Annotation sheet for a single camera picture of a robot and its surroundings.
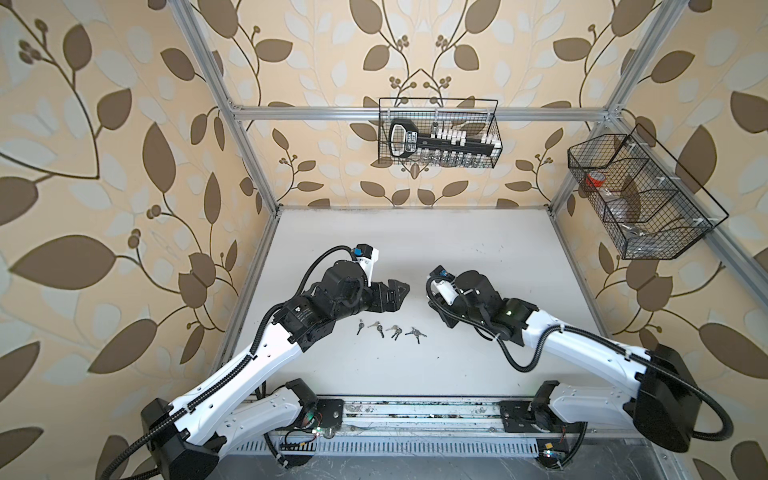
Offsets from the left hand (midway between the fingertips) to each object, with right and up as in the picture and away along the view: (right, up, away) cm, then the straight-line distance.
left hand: (398, 285), depth 69 cm
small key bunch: (-12, -16, +21) cm, 29 cm away
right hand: (+10, -6, +11) cm, 16 cm away
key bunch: (-6, -16, +20) cm, 27 cm away
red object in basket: (+59, +29, +19) cm, 68 cm away
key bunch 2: (0, -17, +20) cm, 26 cm away
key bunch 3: (+5, -17, +19) cm, 27 cm away
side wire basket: (+62, +19, +4) cm, 65 cm away
